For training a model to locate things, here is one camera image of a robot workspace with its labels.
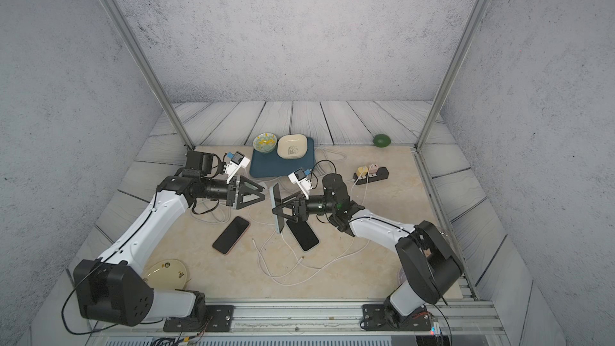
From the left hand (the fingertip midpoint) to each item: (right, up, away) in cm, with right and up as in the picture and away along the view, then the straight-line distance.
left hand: (263, 195), depth 71 cm
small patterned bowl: (-9, +19, +47) cm, 52 cm away
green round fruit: (+48, +21, +48) cm, 71 cm away
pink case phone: (-16, -18, +20) cm, 31 cm away
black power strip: (+45, +5, +37) cm, 58 cm away
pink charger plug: (+40, +7, +31) cm, 51 cm away
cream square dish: (+4, +18, +45) cm, 49 cm away
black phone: (+11, -18, +21) cm, 29 cm away
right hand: (+4, -5, +1) cm, 7 cm away
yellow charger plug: (+35, +7, +31) cm, 48 cm away
